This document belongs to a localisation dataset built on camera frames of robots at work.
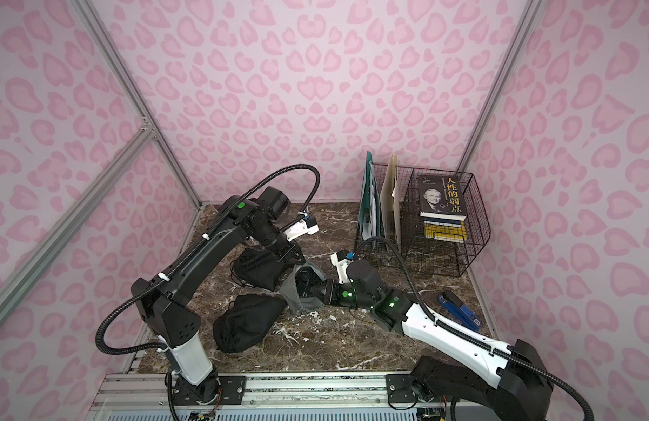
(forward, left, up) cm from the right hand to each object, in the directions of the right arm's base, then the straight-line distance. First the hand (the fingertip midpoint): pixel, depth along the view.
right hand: (313, 293), depth 72 cm
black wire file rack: (+26, -40, -22) cm, 52 cm away
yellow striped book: (+21, -41, +1) cm, 46 cm away
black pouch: (-3, +21, -12) cm, 24 cm away
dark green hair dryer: (+5, +2, -3) cm, 6 cm away
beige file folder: (+31, -24, +4) cm, 39 cm away
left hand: (+8, +3, +4) cm, 10 cm away
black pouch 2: (+15, +22, -13) cm, 30 cm away
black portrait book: (+36, -43, +1) cm, 56 cm away
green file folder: (+30, -17, +3) cm, 34 cm away
